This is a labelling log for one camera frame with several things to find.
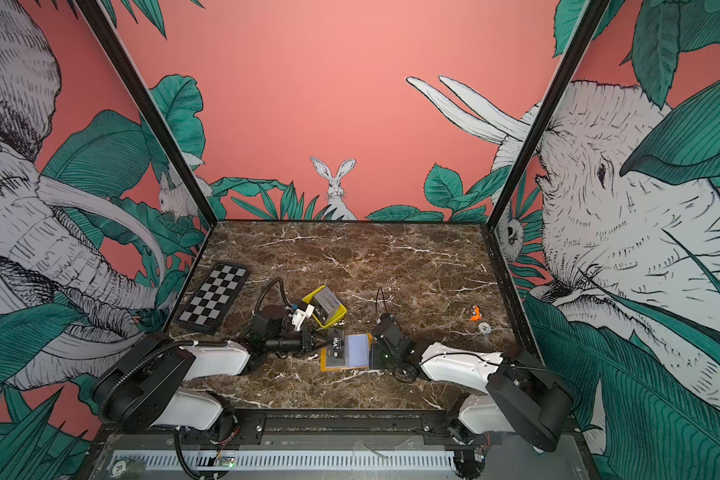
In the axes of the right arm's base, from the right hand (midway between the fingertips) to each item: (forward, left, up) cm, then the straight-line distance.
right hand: (367, 354), depth 85 cm
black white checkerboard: (+14, +51, +2) cm, 53 cm away
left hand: (+2, +10, +6) cm, 12 cm away
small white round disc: (+9, -37, -3) cm, 38 cm away
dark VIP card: (+2, +9, +3) cm, 10 cm away
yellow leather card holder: (+1, +5, 0) cm, 5 cm away
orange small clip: (+13, -35, 0) cm, 37 cm away
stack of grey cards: (+15, +13, +3) cm, 20 cm away
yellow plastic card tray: (+11, +11, +1) cm, 16 cm away
